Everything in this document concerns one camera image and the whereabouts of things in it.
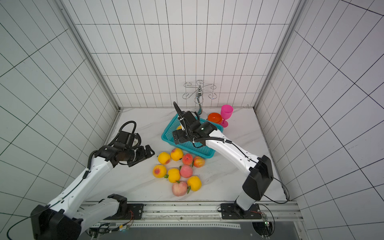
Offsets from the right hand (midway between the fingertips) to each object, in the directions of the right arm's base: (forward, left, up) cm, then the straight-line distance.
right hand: (183, 130), depth 80 cm
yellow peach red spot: (-18, +12, -15) cm, 27 cm away
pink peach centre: (-16, -2, -16) cm, 23 cm away
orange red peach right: (-11, -9, -16) cm, 22 cm away
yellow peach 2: (-22, -8, -16) cm, 29 cm away
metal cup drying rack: (+26, -8, +7) cm, 28 cm away
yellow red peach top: (-7, +4, -16) cm, 18 cm away
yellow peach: (-10, +11, -16) cm, 22 cm away
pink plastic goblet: (+22, -26, -7) cm, 35 cm away
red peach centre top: (-10, -3, -15) cm, 18 cm away
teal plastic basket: (+5, +12, -16) cm, 21 cm away
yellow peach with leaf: (+12, +5, -14) cm, 19 cm away
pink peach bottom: (-26, 0, -15) cm, 30 cm away
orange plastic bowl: (+26, -20, -18) cm, 37 cm away
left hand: (-14, +19, -8) cm, 25 cm away
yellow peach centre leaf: (-19, +4, -17) cm, 26 cm away
